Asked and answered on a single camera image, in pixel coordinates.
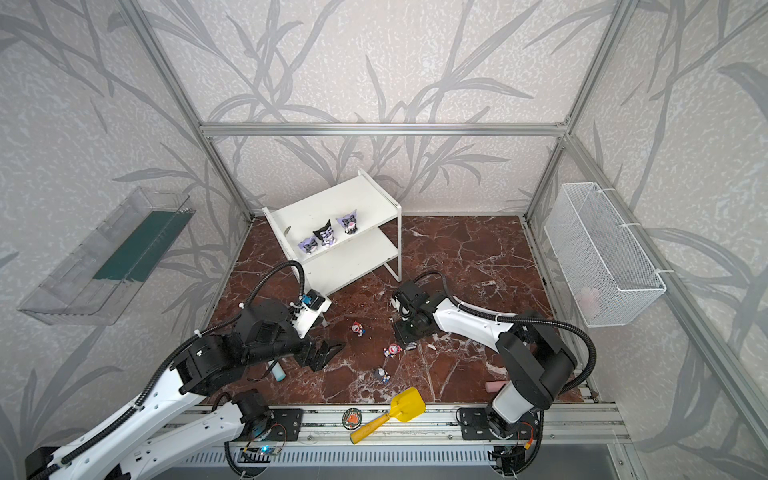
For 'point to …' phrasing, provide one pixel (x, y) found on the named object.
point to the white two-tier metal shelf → (341, 233)
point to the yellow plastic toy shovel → (404, 406)
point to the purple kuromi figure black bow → (308, 244)
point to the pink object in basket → (589, 300)
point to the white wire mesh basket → (606, 271)
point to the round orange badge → (352, 418)
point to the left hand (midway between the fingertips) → (337, 326)
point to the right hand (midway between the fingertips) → (403, 325)
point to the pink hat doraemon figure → (392, 350)
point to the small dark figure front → (386, 378)
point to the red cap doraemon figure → (358, 329)
